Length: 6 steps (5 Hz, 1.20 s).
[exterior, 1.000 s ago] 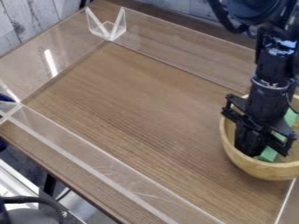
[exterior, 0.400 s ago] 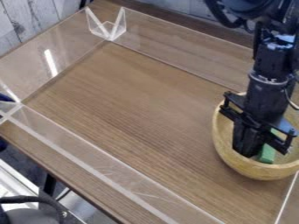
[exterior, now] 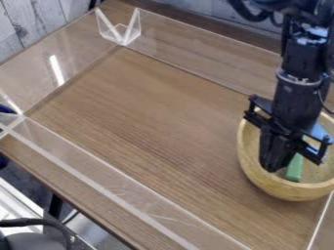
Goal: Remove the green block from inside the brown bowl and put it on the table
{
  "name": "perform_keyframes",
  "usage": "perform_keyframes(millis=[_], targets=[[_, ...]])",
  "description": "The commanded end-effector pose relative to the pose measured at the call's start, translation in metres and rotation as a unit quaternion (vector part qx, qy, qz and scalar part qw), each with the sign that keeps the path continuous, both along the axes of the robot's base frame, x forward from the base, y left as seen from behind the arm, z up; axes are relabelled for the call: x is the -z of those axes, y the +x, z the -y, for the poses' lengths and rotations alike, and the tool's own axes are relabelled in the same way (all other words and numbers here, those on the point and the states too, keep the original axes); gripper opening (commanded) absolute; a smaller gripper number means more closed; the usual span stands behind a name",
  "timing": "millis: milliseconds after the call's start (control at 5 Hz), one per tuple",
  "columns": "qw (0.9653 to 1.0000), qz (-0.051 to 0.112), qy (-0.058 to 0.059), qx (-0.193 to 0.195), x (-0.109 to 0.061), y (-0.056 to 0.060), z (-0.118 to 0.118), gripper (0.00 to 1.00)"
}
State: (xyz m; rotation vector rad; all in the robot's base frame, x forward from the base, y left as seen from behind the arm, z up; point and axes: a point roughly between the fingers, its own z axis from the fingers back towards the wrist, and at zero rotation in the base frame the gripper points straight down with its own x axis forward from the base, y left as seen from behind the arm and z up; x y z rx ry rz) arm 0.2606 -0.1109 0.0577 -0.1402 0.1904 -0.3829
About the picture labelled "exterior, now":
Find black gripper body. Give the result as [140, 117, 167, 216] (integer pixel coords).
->
[244, 68, 334, 165]

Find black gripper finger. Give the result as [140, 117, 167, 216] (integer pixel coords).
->
[276, 137, 298, 170]
[259, 126, 282, 171]

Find green rectangular block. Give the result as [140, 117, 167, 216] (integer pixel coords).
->
[284, 153, 305, 183]

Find brown wooden bowl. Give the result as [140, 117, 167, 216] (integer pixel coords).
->
[236, 119, 334, 202]

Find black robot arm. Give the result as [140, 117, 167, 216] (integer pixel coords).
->
[227, 0, 334, 172]

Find black table leg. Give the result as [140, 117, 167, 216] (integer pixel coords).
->
[48, 194, 64, 219]

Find clear acrylic front wall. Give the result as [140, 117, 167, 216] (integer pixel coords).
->
[0, 115, 250, 250]

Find clear acrylic corner bracket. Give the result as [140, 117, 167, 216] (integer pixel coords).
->
[93, 8, 140, 47]

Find black cable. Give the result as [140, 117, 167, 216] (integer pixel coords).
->
[0, 218, 73, 250]

